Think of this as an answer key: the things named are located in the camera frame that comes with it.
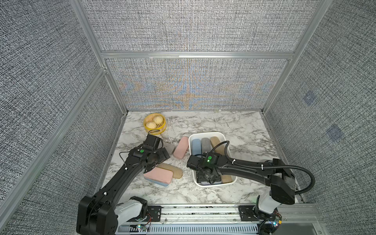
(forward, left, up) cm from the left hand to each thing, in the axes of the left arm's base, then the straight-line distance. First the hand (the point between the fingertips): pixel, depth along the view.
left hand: (165, 157), depth 82 cm
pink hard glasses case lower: (-7, +3, -6) cm, 10 cm away
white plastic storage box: (+18, -22, -6) cm, 29 cm away
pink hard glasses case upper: (+10, -9, -9) cm, 16 cm away
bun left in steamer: (+28, +12, -6) cm, 31 cm away
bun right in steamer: (+33, +7, -6) cm, 34 cm away
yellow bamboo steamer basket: (+27, +6, -9) cm, 29 cm away
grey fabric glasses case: (+11, -25, -8) cm, 29 cm away
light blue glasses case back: (+10, -19, -8) cm, 23 cm away
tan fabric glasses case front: (-11, -34, -7) cm, 36 cm away
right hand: (-10, -21, -3) cm, 24 cm away
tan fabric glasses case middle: (-6, -6, -8) cm, 12 cm away
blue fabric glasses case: (-13, -21, -7) cm, 26 cm away
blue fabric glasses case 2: (-11, +5, -9) cm, 15 cm away
